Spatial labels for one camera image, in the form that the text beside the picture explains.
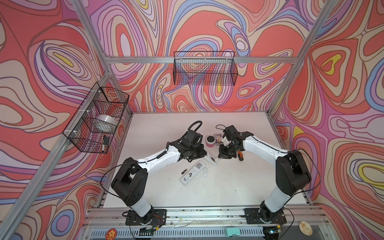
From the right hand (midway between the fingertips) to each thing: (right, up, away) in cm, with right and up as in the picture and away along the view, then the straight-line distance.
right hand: (221, 159), depth 88 cm
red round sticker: (-55, -31, -19) cm, 66 cm away
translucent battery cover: (-9, -8, 0) cm, 12 cm away
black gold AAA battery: (-22, -7, +1) cm, 23 cm away
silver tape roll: (-60, +24, -14) cm, 66 cm away
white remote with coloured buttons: (-5, -1, +1) cm, 5 cm away
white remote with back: (-17, -8, -1) cm, 19 cm away
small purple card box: (+1, +11, +13) cm, 17 cm away
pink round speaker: (-5, +10, +8) cm, 14 cm away
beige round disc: (+37, -29, -18) cm, 51 cm away
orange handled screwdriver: (+14, +1, +5) cm, 15 cm away
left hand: (-8, +4, -4) cm, 10 cm away
